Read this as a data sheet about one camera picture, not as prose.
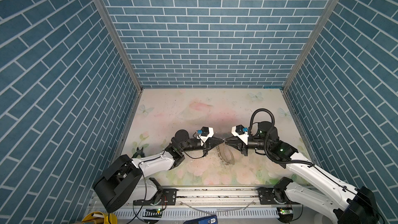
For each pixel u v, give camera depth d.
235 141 0.65
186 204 0.74
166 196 0.73
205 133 0.61
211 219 0.65
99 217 0.63
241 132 0.61
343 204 0.41
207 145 0.65
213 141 0.67
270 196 0.73
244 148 0.63
